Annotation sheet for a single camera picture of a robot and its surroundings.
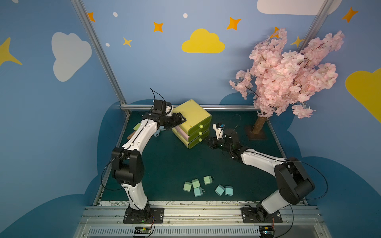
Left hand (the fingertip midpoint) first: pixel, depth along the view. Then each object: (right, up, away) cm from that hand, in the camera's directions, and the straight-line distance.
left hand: (181, 119), depth 88 cm
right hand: (+16, -10, 0) cm, 19 cm away
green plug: (+4, -38, -6) cm, 39 cm away
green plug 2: (+9, -37, -5) cm, 38 cm away
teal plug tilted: (+22, -40, -7) cm, 46 cm away
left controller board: (-18, -55, -17) cm, 60 cm away
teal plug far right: (+27, -40, -8) cm, 49 cm away
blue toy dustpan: (-11, -5, -4) cm, 13 cm away
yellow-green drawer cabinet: (+8, +4, +4) cm, 10 cm away
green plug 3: (+16, -35, -4) cm, 39 cm away
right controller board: (+44, -57, -16) cm, 74 cm away
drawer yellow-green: (+14, -4, 0) cm, 14 cm away
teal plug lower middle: (+10, -40, -8) cm, 42 cm away
